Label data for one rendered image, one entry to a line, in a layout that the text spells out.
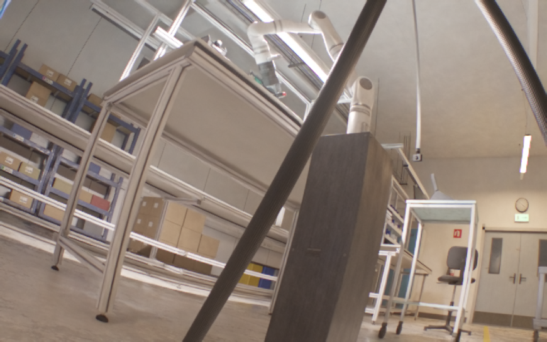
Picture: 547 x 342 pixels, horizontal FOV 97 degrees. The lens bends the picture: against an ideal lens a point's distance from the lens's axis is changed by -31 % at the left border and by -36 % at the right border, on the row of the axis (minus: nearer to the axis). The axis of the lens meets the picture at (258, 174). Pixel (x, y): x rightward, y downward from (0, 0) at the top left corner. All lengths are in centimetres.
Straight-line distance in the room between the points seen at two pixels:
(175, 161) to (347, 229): 535
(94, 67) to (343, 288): 524
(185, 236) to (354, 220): 425
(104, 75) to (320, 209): 499
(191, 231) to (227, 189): 207
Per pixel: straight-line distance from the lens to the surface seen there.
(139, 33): 345
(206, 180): 669
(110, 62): 587
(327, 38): 156
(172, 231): 504
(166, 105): 118
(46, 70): 498
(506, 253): 770
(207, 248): 546
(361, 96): 139
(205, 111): 166
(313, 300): 109
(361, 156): 115
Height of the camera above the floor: 30
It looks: 17 degrees up
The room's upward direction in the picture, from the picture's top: 15 degrees clockwise
